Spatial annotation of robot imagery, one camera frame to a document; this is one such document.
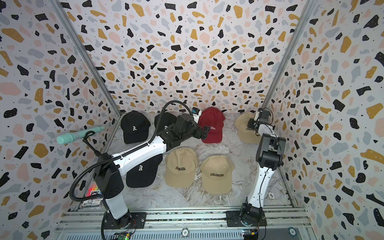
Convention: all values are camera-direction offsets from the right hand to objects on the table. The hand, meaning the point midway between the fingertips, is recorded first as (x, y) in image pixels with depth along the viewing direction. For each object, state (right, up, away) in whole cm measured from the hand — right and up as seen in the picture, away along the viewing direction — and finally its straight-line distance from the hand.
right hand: (255, 121), depth 107 cm
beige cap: (-7, -9, +2) cm, 12 cm away
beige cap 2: (-51, -26, -19) cm, 60 cm away
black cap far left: (-85, -4, -3) cm, 85 cm away
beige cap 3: (-30, -31, -23) cm, 49 cm away
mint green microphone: (-95, -9, -43) cm, 105 cm away
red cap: (-30, +3, +2) cm, 30 cm away
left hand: (-36, -3, -27) cm, 45 cm away
